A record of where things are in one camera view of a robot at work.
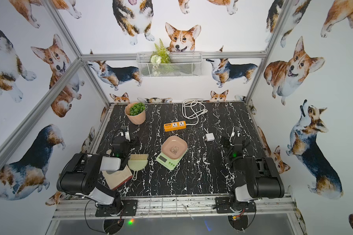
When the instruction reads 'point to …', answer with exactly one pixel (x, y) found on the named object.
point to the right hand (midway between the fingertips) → (231, 133)
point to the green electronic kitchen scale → (169, 163)
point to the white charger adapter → (209, 137)
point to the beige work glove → (114, 179)
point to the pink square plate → (174, 147)
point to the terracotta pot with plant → (136, 112)
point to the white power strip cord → (192, 108)
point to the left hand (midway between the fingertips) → (130, 131)
